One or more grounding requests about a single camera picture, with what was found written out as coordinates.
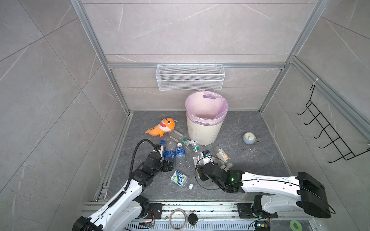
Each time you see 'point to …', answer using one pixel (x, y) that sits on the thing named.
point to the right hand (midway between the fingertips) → (199, 164)
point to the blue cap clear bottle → (162, 142)
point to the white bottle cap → (191, 186)
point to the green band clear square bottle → (195, 147)
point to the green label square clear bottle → (179, 137)
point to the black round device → (192, 219)
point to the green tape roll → (299, 228)
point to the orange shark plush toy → (165, 125)
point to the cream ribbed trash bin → (204, 134)
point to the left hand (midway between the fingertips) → (166, 156)
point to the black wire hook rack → (343, 151)
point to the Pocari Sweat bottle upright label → (180, 157)
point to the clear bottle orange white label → (223, 154)
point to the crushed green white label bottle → (179, 178)
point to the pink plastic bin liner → (206, 108)
